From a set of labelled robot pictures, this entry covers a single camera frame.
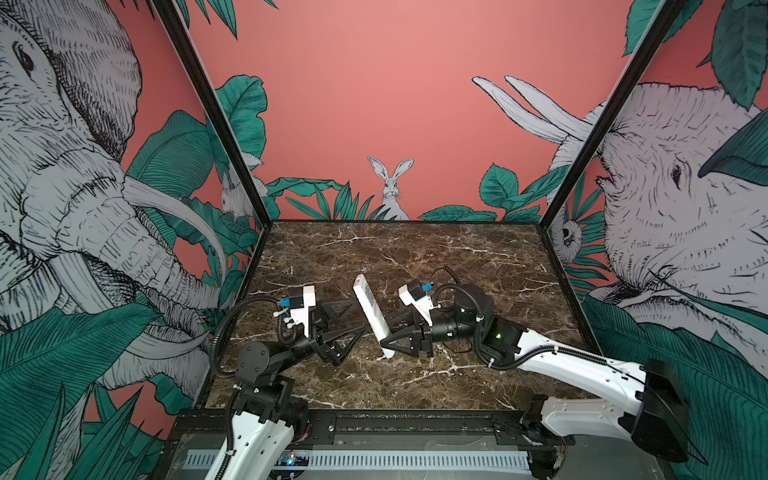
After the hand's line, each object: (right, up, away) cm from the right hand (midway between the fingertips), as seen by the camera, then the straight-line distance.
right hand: (384, 341), depth 59 cm
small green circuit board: (-22, -32, +12) cm, 40 cm away
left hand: (-5, +5, -2) cm, 7 cm away
